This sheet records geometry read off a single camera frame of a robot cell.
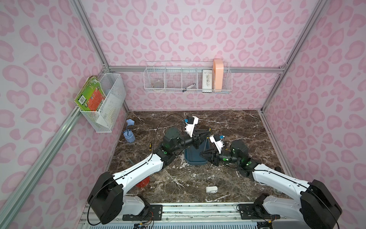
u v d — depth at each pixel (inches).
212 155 26.6
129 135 37.7
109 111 32.8
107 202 15.8
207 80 36.0
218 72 32.4
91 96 28.2
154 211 28.9
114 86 36.6
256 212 26.1
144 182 33.8
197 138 24.1
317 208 15.7
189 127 24.3
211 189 30.7
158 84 38.3
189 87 37.7
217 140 26.3
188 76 38.4
